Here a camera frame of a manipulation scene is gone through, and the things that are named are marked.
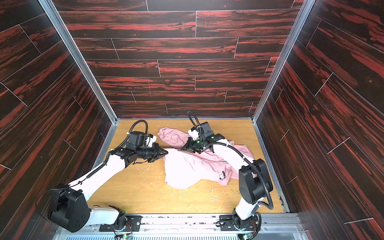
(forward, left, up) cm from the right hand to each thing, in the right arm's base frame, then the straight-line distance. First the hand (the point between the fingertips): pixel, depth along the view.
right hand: (184, 147), depth 84 cm
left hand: (-5, +8, +2) cm, 10 cm away
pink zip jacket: (-11, -1, -6) cm, 12 cm away
